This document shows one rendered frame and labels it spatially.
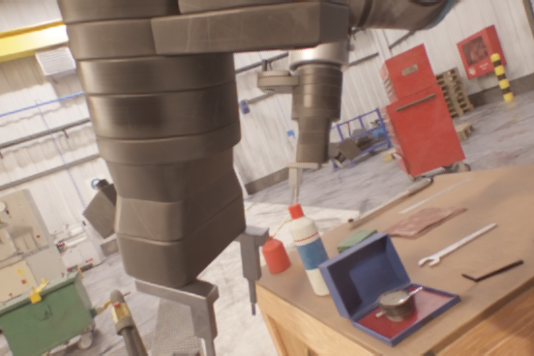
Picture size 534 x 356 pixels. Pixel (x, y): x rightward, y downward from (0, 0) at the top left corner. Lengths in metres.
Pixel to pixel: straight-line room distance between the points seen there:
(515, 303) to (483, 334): 0.08
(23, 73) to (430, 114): 9.97
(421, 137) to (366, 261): 2.89
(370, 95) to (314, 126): 12.07
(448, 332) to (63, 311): 2.86
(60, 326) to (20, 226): 3.42
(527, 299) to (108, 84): 0.73
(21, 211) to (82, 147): 4.63
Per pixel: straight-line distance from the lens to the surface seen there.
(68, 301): 3.21
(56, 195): 10.89
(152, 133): 0.17
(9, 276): 5.95
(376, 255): 0.82
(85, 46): 0.18
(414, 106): 3.62
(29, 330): 3.27
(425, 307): 0.74
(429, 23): 0.63
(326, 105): 0.53
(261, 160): 10.83
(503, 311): 0.75
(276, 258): 1.17
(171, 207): 0.18
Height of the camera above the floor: 0.83
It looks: 4 degrees down
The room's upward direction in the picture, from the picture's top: 22 degrees counter-clockwise
